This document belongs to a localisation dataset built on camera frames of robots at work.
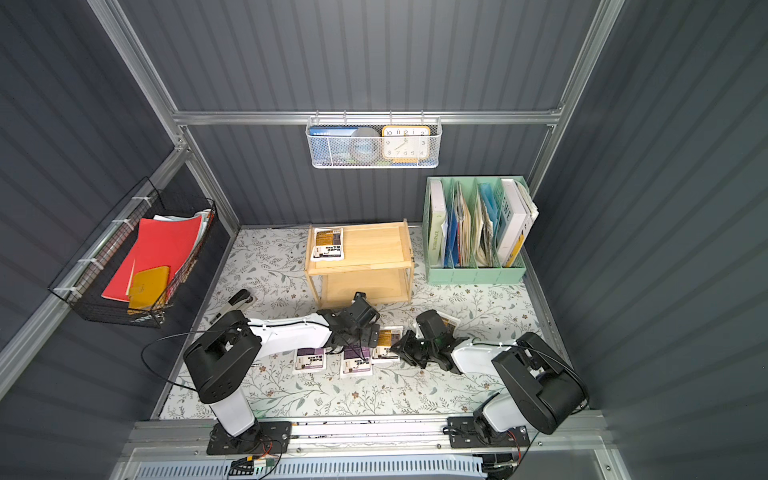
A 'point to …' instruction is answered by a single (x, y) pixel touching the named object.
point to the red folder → (164, 242)
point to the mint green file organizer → (474, 229)
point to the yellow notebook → (148, 287)
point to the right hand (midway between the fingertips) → (396, 348)
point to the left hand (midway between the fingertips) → (363, 331)
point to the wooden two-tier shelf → (378, 262)
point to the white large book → (517, 214)
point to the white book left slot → (437, 218)
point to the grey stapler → (241, 300)
